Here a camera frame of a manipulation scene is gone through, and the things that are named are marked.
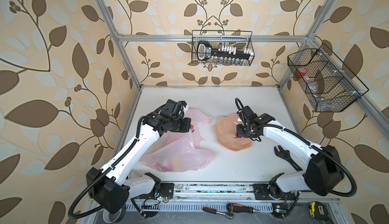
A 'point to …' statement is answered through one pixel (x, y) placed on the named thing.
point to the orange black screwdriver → (237, 208)
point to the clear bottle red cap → (302, 71)
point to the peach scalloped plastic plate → (225, 129)
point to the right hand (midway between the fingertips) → (242, 133)
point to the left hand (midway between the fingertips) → (189, 124)
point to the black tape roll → (111, 218)
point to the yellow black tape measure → (318, 211)
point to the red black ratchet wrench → (229, 215)
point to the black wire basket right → (329, 84)
